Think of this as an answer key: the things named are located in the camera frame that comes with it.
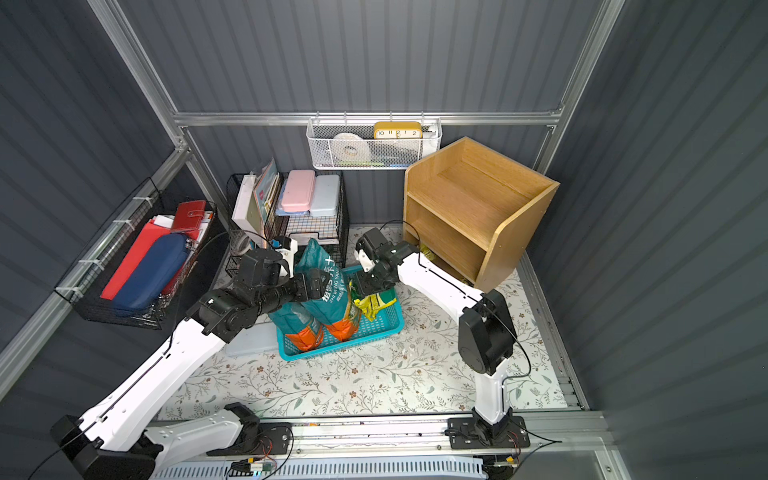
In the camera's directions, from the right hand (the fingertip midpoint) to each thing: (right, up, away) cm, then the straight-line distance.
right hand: (372, 291), depth 85 cm
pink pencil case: (-25, +32, +11) cm, 42 cm away
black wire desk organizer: (-13, +17, +6) cm, 23 cm away
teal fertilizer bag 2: (-10, -4, -8) cm, 13 cm away
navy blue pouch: (-49, +7, -17) cm, 53 cm away
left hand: (-13, +6, -14) cm, 20 cm away
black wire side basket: (-58, +4, -24) cm, 63 cm away
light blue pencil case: (-16, +30, +12) cm, 36 cm away
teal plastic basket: (+4, -11, +7) cm, 13 cm away
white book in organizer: (-38, +23, +4) cm, 45 cm away
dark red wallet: (-49, +20, -7) cm, 53 cm away
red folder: (-57, +14, -11) cm, 60 cm away
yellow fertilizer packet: (-1, -4, +4) cm, 6 cm away
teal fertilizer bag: (-18, -9, -7) cm, 21 cm away
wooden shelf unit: (+28, +23, -4) cm, 36 cm away
